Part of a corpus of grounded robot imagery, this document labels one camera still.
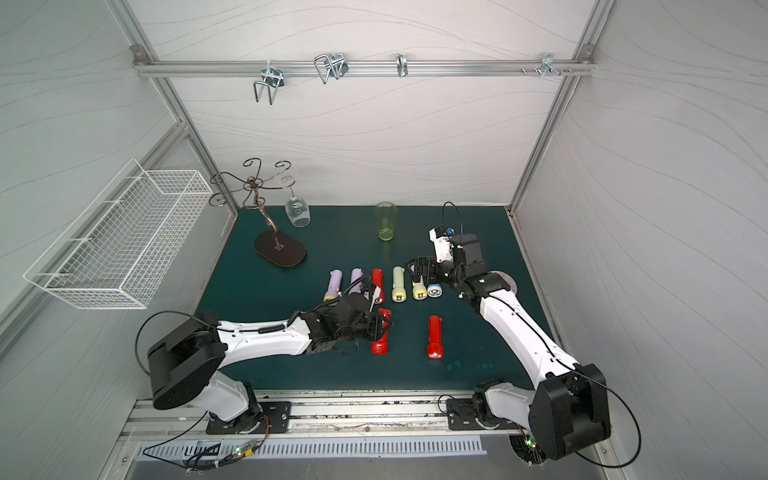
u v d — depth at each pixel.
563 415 0.39
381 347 0.80
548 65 0.76
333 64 0.77
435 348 0.82
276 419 0.74
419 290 0.93
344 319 0.65
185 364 0.43
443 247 0.72
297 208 0.91
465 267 0.61
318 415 0.75
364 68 0.78
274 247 1.07
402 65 0.78
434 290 0.95
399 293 0.93
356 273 0.98
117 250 0.68
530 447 0.72
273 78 0.78
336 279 0.97
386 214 1.04
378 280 1.04
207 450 0.72
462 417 0.73
